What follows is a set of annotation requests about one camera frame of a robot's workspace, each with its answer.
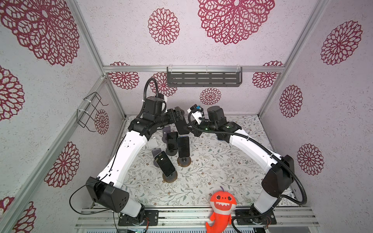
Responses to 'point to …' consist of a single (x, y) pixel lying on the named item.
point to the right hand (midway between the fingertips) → (184, 124)
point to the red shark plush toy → (223, 203)
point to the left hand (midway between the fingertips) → (177, 115)
